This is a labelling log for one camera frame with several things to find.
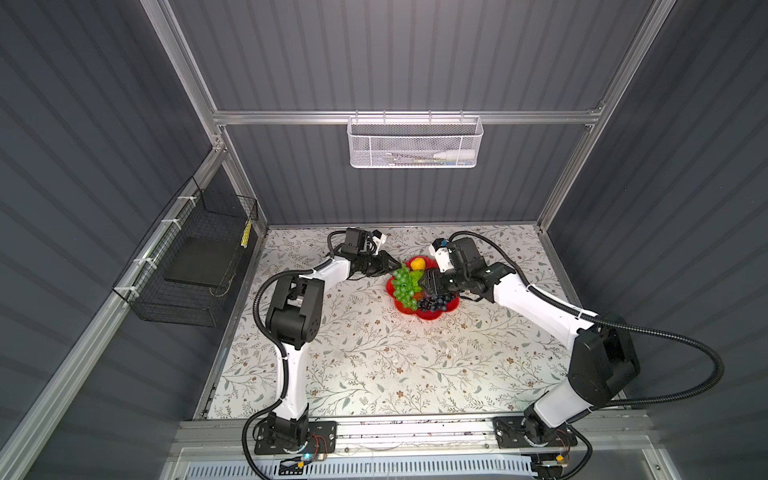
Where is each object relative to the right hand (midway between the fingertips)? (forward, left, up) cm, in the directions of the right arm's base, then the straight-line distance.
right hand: (429, 282), depth 86 cm
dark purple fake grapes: (-1, -3, -8) cm, 9 cm away
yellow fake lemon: (+13, +2, -9) cm, 16 cm away
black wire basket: (-6, +62, +15) cm, 64 cm away
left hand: (+11, +8, -6) cm, 15 cm away
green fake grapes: (+4, +6, -9) cm, 12 cm away
